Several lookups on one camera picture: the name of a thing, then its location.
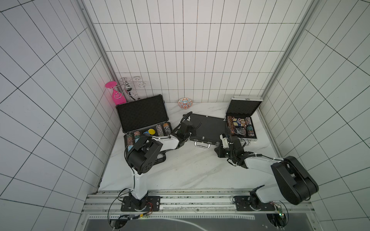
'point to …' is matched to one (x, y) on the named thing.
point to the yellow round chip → (151, 131)
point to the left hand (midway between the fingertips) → (191, 130)
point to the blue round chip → (146, 132)
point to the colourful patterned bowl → (185, 103)
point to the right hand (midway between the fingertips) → (215, 146)
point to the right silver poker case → (238, 119)
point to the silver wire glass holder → (126, 88)
